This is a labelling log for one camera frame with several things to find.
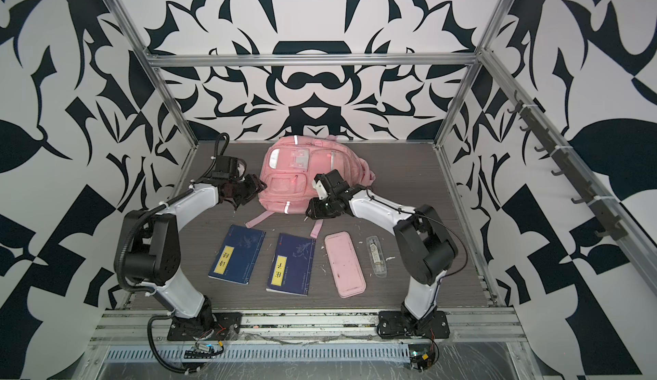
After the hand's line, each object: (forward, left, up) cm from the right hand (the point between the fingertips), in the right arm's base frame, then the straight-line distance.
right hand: (309, 211), depth 89 cm
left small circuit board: (-39, +27, -5) cm, 48 cm away
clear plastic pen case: (-13, -22, -8) cm, 27 cm away
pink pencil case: (-19, -12, -6) cm, 23 cm away
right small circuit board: (-40, -32, -10) cm, 52 cm away
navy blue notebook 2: (-15, +6, -8) cm, 18 cm away
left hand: (+10, +17, +2) cm, 20 cm away
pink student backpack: (+25, +9, -4) cm, 27 cm away
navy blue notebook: (-12, +24, -7) cm, 28 cm away
